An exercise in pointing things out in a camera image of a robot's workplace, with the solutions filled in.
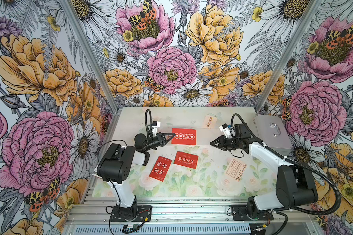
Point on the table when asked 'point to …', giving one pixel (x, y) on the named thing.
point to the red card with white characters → (160, 168)
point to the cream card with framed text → (235, 169)
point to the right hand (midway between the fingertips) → (212, 146)
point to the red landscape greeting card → (186, 159)
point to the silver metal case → (273, 132)
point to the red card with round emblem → (186, 136)
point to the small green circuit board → (130, 228)
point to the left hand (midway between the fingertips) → (175, 137)
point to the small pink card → (210, 121)
